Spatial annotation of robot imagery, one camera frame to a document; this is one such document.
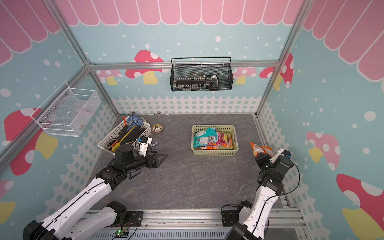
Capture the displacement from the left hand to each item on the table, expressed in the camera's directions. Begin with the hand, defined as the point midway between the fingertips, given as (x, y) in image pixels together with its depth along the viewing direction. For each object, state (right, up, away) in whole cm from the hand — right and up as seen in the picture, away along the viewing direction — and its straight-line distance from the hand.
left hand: (162, 156), depth 76 cm
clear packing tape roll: (-12, +14, +35) cm, 39 cm away
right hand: (+51, +3, +2) cm, 51 cm away
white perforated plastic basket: (-39, +10, +26) cm, 48 cm away
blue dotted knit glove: (-28, +20, +31) cm, 47 cm away
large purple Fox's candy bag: (+33, +8, +20) cm, 40 cm away
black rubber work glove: (-24, +11, +23) cm, 35 cm away
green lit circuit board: (-20, -37, -3) cm, 42 cm away
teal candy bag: (+24, +9, +19) cm, 32 cm away
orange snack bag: (+51, +3, +5) cm, 51 cm away
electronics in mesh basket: (+17, +43, +13) cm, 48 cm away
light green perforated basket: (+34, 0, +16) cm, 37 cm away
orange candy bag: (+40, +6, +22) cm, 46 cm away
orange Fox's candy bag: (+29, +2, +21) cm, 36 cm away
